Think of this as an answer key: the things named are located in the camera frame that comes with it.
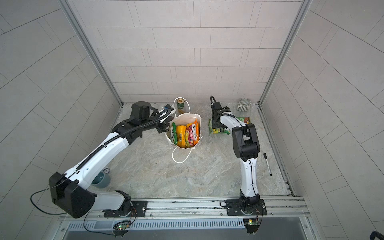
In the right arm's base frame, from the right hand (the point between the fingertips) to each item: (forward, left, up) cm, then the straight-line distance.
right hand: (219, 123), depth 103 cm
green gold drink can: (+13, +26, +10) cm, 31 cm away
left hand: (-13, +26, +27) cm, 40 cm away
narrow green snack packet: (-17, +28, +15) cm, 36 cm away
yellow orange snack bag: (-17, +25, +13) cm, 32 cm away
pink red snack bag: (-18, +18, +16) cm, 30 cm away
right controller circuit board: (-57, -7, -4) cm, 58 cm away
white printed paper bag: (-12, +19, +22) cm, 32 cm away
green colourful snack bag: (-6, +2, +1) cm, 7 cm away
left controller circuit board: (-55, +51, +2) cm, 75 cm away
